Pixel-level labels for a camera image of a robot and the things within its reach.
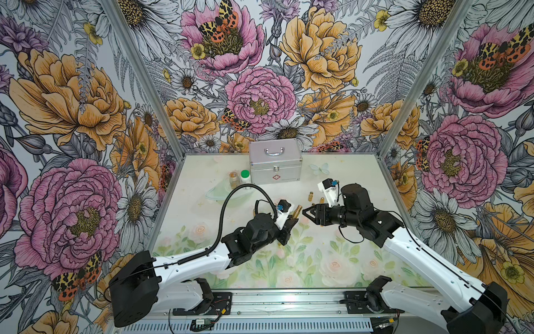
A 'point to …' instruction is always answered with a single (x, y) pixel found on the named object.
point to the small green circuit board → (201, 324)
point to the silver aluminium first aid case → (275, 161)
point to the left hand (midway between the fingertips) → (293, 223)
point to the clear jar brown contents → (234, 179)
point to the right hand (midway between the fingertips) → (307, 217)
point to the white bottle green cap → (245, 177)
